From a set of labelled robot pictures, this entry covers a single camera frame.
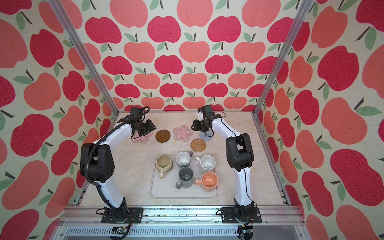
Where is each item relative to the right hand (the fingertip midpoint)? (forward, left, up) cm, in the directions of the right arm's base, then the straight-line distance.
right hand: (196, 127), depth 99 cm
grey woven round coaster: (-1, -6, -9) cm, 11 cm away
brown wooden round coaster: (-3, +24, -10) cm, 26 cm away
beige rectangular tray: (-39, +14, -8) cm, 42 cm away
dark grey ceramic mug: (-31, +3, -7) cm, 32 cm away
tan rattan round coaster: (-8, -2, -10) cm, 13 cm away
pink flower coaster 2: (+1, +10, -10) cm, 14 cm away
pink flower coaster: (-7, +37, -9) cm, 39 cm away
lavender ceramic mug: (-21, +6, -7) cm, 23 cm away
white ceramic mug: (-21, -9, -8) cm, 25 cm away
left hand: (-6, +26, +3) cm, 26 cm away
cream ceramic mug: (-25, +18, -8) cm, 32 cm away
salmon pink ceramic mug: (-33, -10, -9) cm, 36 cm away
